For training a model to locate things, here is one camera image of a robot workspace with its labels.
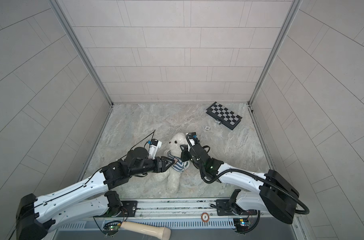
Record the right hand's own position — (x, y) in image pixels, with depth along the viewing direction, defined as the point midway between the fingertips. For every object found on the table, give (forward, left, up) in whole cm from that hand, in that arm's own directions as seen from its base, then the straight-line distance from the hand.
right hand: (179, 147), depth 78 cm
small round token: (+21, -19, -13) cm, 31 cm away
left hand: (-10, +2, +4) cm, 11 cm away
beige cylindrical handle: (-34, +11, -10) cm, 37 cm away
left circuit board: (-31, +31, -10) cm, 45 cm away
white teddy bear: (-12, +4, -7) cm, 14 cm away
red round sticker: (-30, -11, -14) cm, 34 cm away
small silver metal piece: (+24, -27, -11) cm, 38 cm away
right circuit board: (-33, -28, -15) cm, 46 cm away
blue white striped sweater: (-9, -1, -2) cm, 9 cm away
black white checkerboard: (+29, -31, -10) cm, 44 cm away
